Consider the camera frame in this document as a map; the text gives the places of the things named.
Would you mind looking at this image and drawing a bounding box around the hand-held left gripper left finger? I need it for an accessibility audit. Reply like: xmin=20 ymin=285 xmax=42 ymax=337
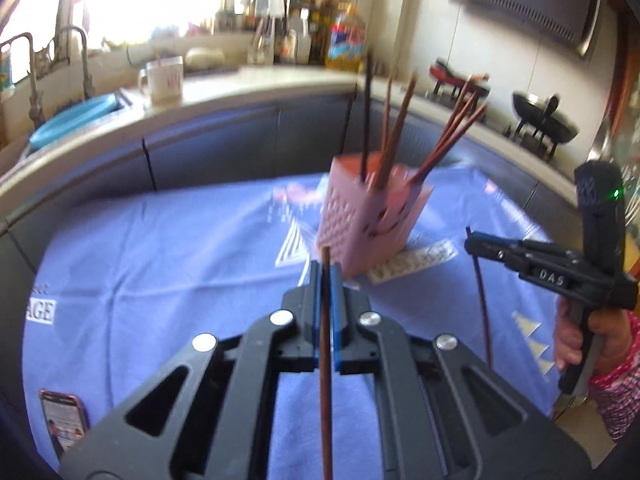
xmin=60 ymin=260 xmax=326 ymax=480

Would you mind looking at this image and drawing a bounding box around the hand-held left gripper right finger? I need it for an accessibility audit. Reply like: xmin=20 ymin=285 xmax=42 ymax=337
xmin=327 ymin=262 xmax=593 ymax=480

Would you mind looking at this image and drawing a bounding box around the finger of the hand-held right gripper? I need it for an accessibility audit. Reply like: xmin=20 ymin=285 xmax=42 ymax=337
xmin=467 ymin=247 xmax=591 ymax=297
xmin=464 ymin=230 xmax=590 ymax=267

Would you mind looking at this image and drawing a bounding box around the single dark slim chopstick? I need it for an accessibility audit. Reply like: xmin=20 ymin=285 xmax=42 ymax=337
xmin=465 ymin=226 xmax=496 ymax=366

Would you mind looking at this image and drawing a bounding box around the pink perforated utensil holder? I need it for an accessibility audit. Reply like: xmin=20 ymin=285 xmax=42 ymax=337
xmin=316 ymin=155 xmax=435 ymax=278

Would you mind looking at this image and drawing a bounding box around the single reddish brown chopstick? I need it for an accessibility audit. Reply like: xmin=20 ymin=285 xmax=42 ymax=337
xmin=320 ymin=246 xmax=335 ymax=480

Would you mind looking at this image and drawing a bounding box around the bundle of wooden chopsticks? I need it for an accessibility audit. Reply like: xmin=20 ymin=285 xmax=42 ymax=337
xmin=360 ymin=50 xmax=488 ymax=191

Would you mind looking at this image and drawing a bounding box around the person's right forearm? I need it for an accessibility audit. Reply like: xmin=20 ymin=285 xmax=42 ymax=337
xmin=589 ymin=357 xmax=640 ymax=442

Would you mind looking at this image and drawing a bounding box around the person's right hand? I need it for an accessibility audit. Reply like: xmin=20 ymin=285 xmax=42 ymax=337
xmin=552 ymin=300 xmax=640 ymax=378

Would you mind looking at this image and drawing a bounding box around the black gas stove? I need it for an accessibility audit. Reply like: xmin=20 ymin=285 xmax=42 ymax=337
xmin=425 ymin=85 xmax=576 ymax=166

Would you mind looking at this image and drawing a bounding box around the black wok with lid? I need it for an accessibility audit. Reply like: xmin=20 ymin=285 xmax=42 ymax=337
xmin=511 ymin=91 xmax=580 ymax=145

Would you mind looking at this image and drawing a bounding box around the blue printed tablecloth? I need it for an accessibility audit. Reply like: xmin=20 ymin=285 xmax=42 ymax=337
xmin=22 ymin=162 xmax=571 ymax=480

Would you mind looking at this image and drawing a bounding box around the red frying pan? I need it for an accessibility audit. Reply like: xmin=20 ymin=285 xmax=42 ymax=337
xmin=429 ymin=57 xmax=491 ymax=98

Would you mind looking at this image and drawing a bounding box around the grey range hood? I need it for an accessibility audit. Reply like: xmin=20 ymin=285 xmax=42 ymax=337
xmin=450 ymin=0 xmax=603 ymax=58

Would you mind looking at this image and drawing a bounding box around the glass jar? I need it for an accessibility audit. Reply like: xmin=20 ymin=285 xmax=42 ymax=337
xmin=249 ymin=30 xmax=275 ymax=65

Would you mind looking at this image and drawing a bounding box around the yellow cooking oil bottle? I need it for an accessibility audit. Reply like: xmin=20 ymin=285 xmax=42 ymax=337
xmin=326 ymin=2 xmax=366 ymax=72

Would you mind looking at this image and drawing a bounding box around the white plastic jug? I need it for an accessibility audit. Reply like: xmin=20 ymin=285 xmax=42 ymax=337
xmin=295 ymin=15 xmax=313 ymax=63

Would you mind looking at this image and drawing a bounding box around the white enamel mug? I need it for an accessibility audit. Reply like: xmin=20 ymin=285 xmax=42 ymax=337
xmin=137 ymin=56 xmax=185 ymax=106

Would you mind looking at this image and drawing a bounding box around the smartphone with pink case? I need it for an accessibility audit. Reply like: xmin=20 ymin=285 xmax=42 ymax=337
xmin=39 ymin=388 xmax=90 ymax=457

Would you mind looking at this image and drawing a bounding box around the pale round cabbage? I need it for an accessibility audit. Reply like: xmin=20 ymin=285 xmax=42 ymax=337
xmin=185 ymin=47 xmax=223 ymax=68

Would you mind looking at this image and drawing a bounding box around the metal spice rack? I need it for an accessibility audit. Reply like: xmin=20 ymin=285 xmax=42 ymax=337
xmin=300 ymin=2 xmax=333 ymax=63

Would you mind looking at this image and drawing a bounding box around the steel kitchen sink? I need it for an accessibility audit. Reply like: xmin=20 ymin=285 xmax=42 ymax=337
xmin=20 ymin=87 xmax=136 ymax=161

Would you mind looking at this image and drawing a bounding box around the blue plastic basin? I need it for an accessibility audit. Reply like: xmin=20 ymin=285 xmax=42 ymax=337
xmin=29 ymin=94 xmax=121 ymax=151

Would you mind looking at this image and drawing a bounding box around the tall metal faucet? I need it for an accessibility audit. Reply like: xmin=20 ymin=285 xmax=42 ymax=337
xmin=52 ymin=26 xmax=97 ymax=101
xmin=0 ymin=32 xmax=43 ymax=131

